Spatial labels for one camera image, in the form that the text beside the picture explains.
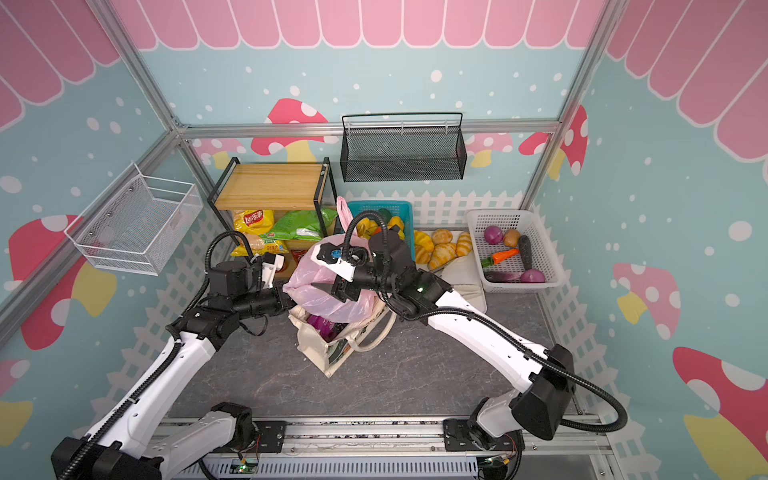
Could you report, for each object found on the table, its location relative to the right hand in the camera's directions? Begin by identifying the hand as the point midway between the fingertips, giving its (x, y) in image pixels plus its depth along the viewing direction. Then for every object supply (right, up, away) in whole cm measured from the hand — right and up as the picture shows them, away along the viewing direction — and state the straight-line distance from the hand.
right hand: (322, 264), depth 64 cm
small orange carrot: (+54, +1, +44) cm, 70 cm away
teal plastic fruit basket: (+19, +20, +51) cm, 58 cm away
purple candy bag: (-3, -17, +15) cm, 23 cm away
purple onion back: (+53, +10, +48) cm, 73 cm away
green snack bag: (-12, +11, +22) cm, 28 cm away
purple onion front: (+62, -5, +34) cm, 71 cm away
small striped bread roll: (+42, +6, +48) cm, 64 cm away
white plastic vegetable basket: (+66, +15, +50) cm, 84 cm away
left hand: (-5, -8, +10) cm, 14 cm away
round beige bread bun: (+34, +9, +48) cm, 60 cm away
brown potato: (+59, +9, +46) cm, 75 cm away
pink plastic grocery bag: (0, -8, +3) cm, 9 cm away
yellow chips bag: (-27, +12, +26) cm, 39 cm away
